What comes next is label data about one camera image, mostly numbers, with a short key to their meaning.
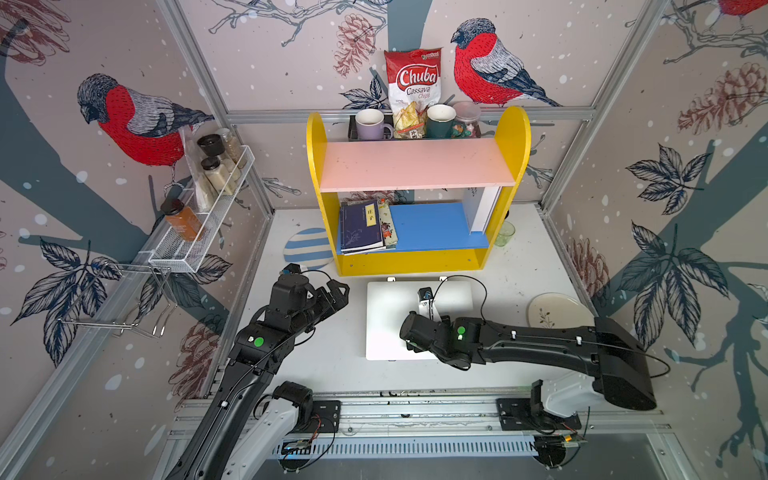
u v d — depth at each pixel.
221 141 0.80
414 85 0.79
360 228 0.92
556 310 0.93
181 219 0.65
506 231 1.10
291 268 0.65
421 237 0.93
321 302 0.63
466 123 0.84
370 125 0.81
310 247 1.10
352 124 0.88
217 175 0.76
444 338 0.58
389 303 0.87
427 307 0.69
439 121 0.80
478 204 0.84
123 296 0.56
